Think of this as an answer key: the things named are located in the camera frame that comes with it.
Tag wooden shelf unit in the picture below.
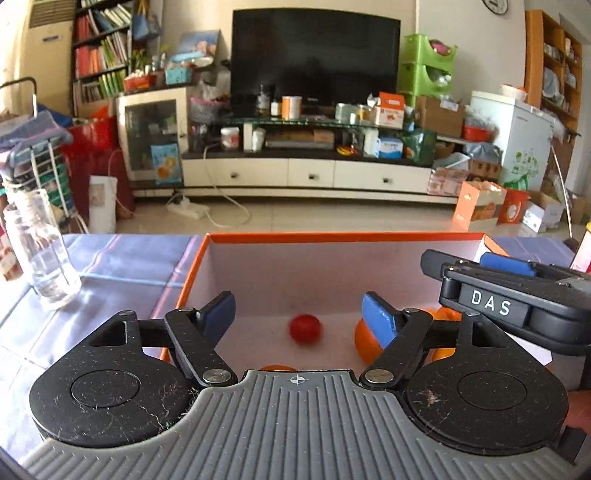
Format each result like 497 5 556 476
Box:
524 8 583 133

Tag white air conditioner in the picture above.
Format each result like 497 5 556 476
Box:
21 0 76 114

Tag white chest freezer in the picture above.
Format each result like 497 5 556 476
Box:
470 91 555 191

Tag orange fruit carton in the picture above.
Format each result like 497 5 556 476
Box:
452 181 507 232

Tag red tomato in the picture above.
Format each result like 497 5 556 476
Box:
288 314 322 345

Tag orange cardboard box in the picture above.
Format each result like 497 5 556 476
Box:
176 232 508 374

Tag white glass-door cabinet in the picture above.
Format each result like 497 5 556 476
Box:
116 86 189 188

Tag green stacked plastic bins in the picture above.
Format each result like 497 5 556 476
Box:
398 34 458 107

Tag white tv cabinet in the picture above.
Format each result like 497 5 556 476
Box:
180 117 459 204

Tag red gift bag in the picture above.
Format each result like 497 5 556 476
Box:
61 102 135 220

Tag small orange tangerine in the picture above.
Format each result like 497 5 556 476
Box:
259 365 297 372

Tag clear glass jar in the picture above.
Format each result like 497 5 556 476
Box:
3 189 82 310

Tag white paper bag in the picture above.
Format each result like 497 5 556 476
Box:
88 175 117 234

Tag large orange fruit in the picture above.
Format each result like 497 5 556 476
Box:
353 319 383 366

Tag dark bookshelf with books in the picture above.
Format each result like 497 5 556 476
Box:
71 0 134 117

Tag small orange mandarin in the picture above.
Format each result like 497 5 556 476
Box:
424 306 462 365

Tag red yellow-lid can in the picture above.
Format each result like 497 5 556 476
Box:
570 222 591 273

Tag white power strip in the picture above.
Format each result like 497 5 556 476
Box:
166 201 209 220

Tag black flat television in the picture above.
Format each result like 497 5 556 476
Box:
229 8 402 117

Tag wall clock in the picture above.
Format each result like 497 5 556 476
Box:
482 0 510 16

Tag brown cardboard box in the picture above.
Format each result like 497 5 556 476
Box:
415 96 465 138

